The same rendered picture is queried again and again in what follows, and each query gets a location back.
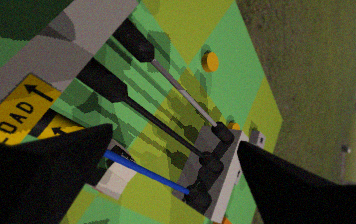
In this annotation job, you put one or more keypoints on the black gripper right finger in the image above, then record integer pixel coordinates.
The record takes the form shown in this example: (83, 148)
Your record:
(287, 194)

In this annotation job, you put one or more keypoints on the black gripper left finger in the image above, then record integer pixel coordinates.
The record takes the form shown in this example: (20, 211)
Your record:
(40, 180)

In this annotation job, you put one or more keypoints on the orange short cylinder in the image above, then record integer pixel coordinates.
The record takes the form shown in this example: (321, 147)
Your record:
(210, 62)
(233, 126)

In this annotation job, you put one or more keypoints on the orange rectangular block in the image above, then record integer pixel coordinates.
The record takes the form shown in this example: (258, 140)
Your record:
(224, 221)

